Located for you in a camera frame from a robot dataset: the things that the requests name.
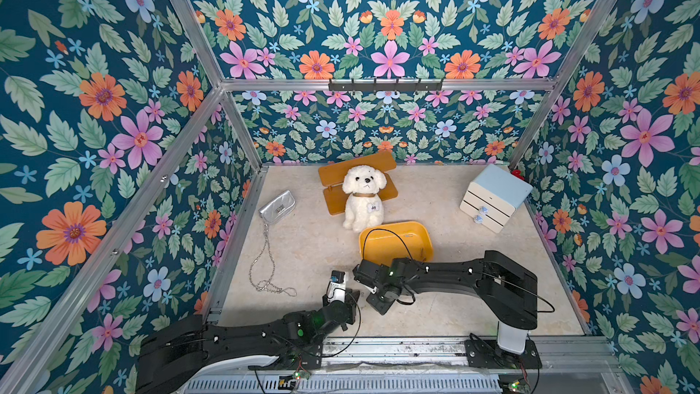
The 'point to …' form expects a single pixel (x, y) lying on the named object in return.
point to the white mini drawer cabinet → (493, 196)
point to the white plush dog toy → (365, 208)
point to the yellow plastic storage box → (410, 240)
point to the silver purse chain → (290, 291)
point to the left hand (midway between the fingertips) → (361, 294)
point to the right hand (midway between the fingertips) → (378, 299)
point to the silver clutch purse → (278, 208)
